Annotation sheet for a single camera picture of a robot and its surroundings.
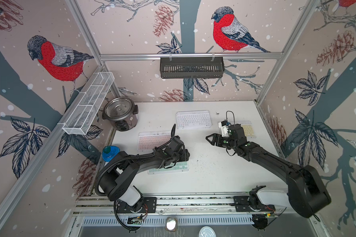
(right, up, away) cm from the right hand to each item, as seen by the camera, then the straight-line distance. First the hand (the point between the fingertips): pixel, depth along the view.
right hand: (210, 136), depth 86 cm
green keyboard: (-18, -19, +2) cm, 26 cm away
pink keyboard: (-39, -5, +12) cm, 41 cm away
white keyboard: (-8, +9, +21) cm, 25 cm away
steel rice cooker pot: (-62, +15, +22) cm, 67 cm away
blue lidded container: (-59, -9, -2) cm, 60 cm away
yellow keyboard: (+31, +4, +18) cm, 36 cm away
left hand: (-12, -11, +3) cm, 17 cm away
